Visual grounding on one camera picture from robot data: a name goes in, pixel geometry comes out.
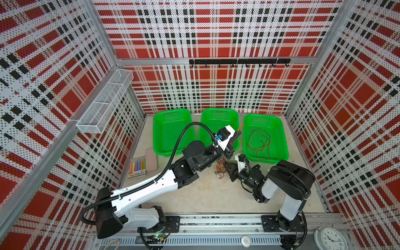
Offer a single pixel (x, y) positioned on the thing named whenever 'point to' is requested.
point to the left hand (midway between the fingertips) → (241, 131)
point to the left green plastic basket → (167, 125)
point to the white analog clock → (328, 238)
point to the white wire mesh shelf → (96, 117)
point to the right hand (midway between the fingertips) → (225, 163)
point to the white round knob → (246, 241)
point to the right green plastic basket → (264, 140)
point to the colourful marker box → (137, 167)
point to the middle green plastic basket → (215, 119)
